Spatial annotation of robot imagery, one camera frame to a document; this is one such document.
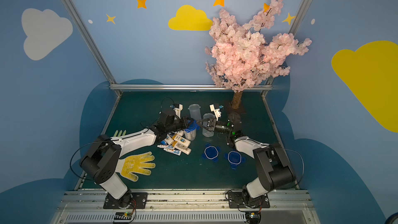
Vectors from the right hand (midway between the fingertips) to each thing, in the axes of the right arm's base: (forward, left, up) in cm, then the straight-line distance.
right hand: (199, 122), depth 78 cm
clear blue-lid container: (+2, +6, -14) cm, 15 cm away
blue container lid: (-7, -7, -21) cm, 23 cm away
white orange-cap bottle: (-1, +11, -20) cm, 23 cm away
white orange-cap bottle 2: (-5, +11, -20) cm, 23 cm away
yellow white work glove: (-16, +35, -21) cm, 44 cm away
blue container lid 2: (-8, -21, -24) cm, 33 cm away
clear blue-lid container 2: (+4, -4, -18) cm, 18 cm away
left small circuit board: (-40, +34, -25) cm, 58 cm away
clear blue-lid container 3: (+21, +5, -18) cm, 28 cm away
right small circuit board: (-36, -28, -25) cm, 52 cm away
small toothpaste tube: (-5, +21, -20) cm, 29 cm away
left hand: (+6, +3, -7) cm, 10 cm away
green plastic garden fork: (+2, +52, -21) cm, 56 cm away
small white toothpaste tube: (-8, +14, -21) cm, 27 cm away
